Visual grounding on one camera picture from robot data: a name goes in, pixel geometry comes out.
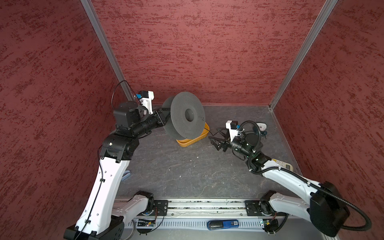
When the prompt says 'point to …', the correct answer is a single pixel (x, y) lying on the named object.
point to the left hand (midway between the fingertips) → (172, 114)
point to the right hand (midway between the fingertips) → (211, 135)
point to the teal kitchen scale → (262, 127)
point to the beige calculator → (283, 165)
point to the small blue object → (127, 173)
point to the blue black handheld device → (213, 225)
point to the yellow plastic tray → (185, 142)
